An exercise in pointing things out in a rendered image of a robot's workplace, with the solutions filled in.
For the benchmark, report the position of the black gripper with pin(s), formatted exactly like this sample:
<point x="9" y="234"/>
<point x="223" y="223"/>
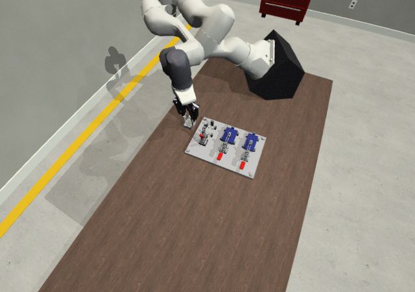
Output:
<point x="182" y="110"/>

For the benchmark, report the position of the blue metal block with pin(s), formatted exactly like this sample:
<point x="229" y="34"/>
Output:
<point x="233" y="135"/>

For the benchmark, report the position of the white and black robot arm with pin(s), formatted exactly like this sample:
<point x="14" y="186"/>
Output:
<point x="255" y="59"/>

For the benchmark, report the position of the blue rectangular block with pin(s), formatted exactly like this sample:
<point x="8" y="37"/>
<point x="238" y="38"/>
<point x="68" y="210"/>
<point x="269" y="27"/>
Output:
<point x="254" y="139"/>

